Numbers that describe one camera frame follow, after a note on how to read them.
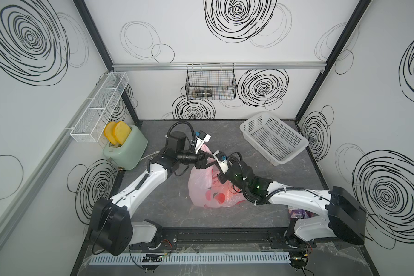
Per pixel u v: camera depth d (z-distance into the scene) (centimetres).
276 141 108
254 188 60
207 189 73
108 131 87
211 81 124
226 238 75
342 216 41
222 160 64
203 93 89
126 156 86
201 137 67
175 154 62
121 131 89
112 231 40
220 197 79
